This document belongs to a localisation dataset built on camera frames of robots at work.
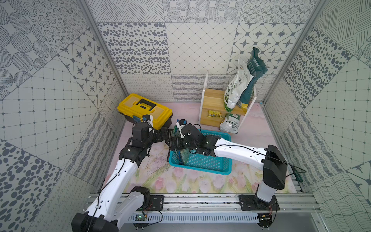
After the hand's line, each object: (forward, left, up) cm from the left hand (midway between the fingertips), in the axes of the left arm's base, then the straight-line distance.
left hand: (158, 126), depth 77 cm
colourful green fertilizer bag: (-11, -12, -13) cm, 21 cm away
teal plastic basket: (-10, -29, -24) cm, 39 cm away
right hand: (-6, -9, -6) cm, 12 cm away
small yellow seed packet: (+24, -33, -16) cm, 44 cm away
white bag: (+15, -45, -17) cm, 50 cm away
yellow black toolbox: (+21, +21, -5) cm, 31 cm away
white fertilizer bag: (+18, -41, +8) cm, 46 cm away
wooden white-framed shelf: (+17, -31, -4) cm, 36 cm away
